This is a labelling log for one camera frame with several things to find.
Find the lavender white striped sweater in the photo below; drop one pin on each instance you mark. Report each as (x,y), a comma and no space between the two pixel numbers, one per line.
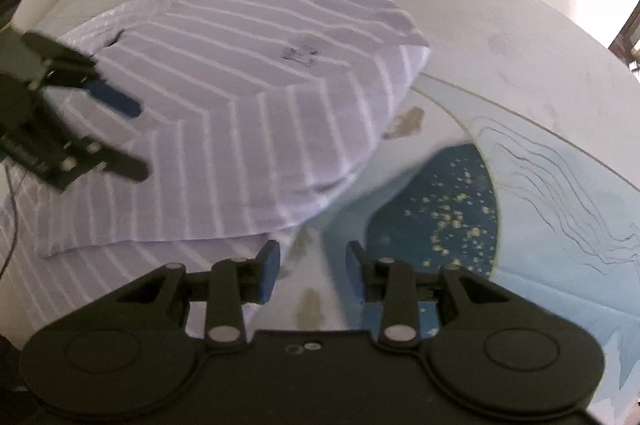
(256,115)

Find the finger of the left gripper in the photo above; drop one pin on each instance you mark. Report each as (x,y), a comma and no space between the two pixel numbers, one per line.
(85,154)
(65,67)

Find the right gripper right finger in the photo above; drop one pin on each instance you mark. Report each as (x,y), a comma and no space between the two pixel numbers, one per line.
(389,282)

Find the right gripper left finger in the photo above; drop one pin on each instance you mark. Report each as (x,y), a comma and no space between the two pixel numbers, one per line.
(233,284)

